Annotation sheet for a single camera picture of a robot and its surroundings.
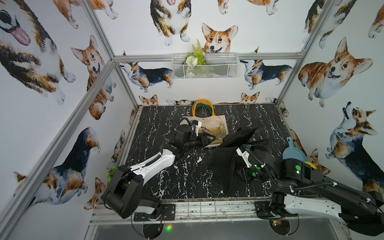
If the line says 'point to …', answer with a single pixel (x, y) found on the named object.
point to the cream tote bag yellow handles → (217, 125)
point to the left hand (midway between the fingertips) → (216, 137)
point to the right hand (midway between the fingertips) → (234, 174)
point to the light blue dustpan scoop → (291, 152)
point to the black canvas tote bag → (222, 161)
